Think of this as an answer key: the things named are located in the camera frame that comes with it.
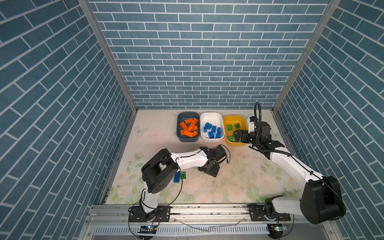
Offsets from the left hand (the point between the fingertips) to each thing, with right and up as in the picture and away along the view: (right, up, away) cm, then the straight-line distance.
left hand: (212, 172), depth 87 cm
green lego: (+15, +26, +22) cm, 37 cm away
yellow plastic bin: (+17, +30, +20) cm, 40 cm away
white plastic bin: (+5, +32, +25) cm, 41 cm away
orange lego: (-16, +31, +24) cm, 42 cm away
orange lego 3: (-13, +26, +19) cm, 35 cm away
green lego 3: (+12, +20, -5) cm, 24 cm away
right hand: (+16, +25, 0) cm, 29 cm away
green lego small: (-17, -1, -1) cm, 17 cm away
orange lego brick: (-19, +27, +21) cm, 39 cm away
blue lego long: (-1, +27, +21) cm, 34 cm away
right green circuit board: (+30, -23, -15) cm, 41 cm away
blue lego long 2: (-20, -2, -2) cm, 21 cm away
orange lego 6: (-11, +22, +18) cm, 30 cm away
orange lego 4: (-11, +26, +20) cm, 34 cm away
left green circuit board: (-33, -23, -15) cm, 43 cm away
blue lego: (+1, +21, +15) cm, 26 cm away
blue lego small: (-3, +25, +18) cm, 31 cm away
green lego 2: (+13, +19, +12) cm, 26 cm away
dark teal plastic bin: (-19, +34, +22) cm, 45 cm away
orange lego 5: (-19, +23, +17) cm, 34 cm away
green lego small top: (+20, +27, +21) cm, 40 cm away
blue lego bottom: (+7, +24, +18) cm, 31 cm away
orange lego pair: (-15, +22, +15) cm, 30 cm away
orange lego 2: (-11, +30, +24) cm, 40 cm away
